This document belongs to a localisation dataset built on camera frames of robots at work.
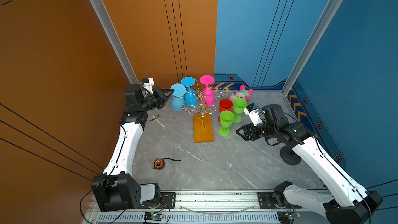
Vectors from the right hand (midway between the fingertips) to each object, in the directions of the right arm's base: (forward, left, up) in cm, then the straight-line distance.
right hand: (240, 129), depth 72 cm
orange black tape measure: (-8, +41, -20) cm, 47 cm away
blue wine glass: (+13, +30, +8) cm, 33 cm away
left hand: (+14, +31, +13) cm, 36 cm away
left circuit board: (-31, +41, -24) cm, 57 cm away
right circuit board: (-31, -21, -26) cm, 45 cm away
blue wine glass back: (+20, +24, +2) cm, 31 cm away
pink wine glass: (+19, +15, +2) cm, 24 cm away
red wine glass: (+22, +5, -8) cm, 24 cm away
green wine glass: (+22, -4, -7) cm, 23 cm away
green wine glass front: (+15, +4, -12) cm, 19 cm away
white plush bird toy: (+41, -10, -17) cm, 45 cm away
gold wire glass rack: (+15, +18, +8) cm, 25 cm away
